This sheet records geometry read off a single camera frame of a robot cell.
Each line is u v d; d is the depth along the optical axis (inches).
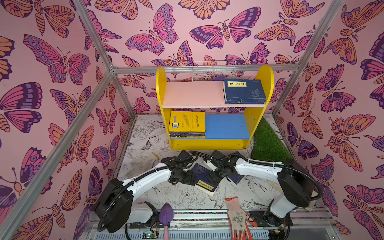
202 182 33.5
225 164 25.7
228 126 37.2
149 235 28.5
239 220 28.5
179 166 23.7
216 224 28.7
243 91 27.6
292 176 20.2
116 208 16.2
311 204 30.6
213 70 36.4
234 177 34.0
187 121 34.4
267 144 38.4
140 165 37.1
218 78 37.9
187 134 33.6
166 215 29.3
